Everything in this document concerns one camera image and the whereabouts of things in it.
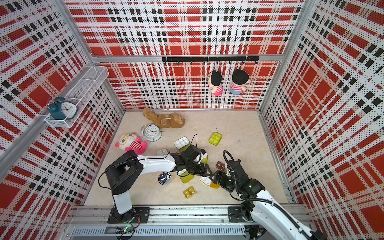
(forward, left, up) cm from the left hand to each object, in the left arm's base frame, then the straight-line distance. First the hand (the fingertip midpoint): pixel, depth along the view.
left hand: (209, 173), depth 84 cm
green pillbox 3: (-4, +13, +7) cm, 15 cm away
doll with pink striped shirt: (+51, -4, +27) cm, 58 cm away
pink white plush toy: (+20, +51, +3) cm, 54 cm away
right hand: (-5, -4, +3) cm, 7 cm away
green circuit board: (-26, +40, -2) cm, 48 cm away
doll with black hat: (+50, -20, +30) cm, 62 cm away
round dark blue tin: (-2, +26, -2) cm, 26 cm away
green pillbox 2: (+15, +29, -3) cm, 33 cm away
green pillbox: (+26, -5, -3) cm, 27 cm away
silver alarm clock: (+29, +39, +1) cm, 48 cm away
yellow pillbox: (-3, +1, -3) cm, 5 cm away
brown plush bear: (+35, +24, +6) cm, 43 cm away
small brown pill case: (+5, -7, -2) cm, 9 cm away
